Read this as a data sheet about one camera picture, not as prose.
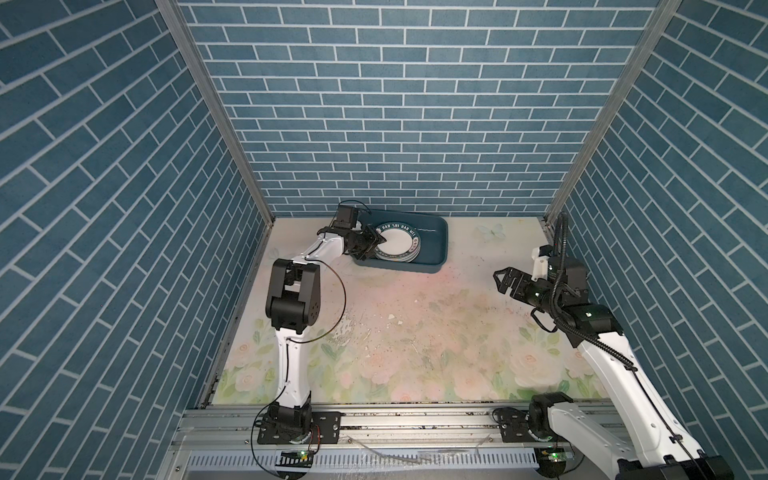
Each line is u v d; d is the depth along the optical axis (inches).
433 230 44.9
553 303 21.7
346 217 32.9
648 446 15.5
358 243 35.6
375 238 35.9
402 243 41.7
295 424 25.3
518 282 26.2
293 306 22.7
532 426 26.8
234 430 29.6
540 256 27.0
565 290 21.7
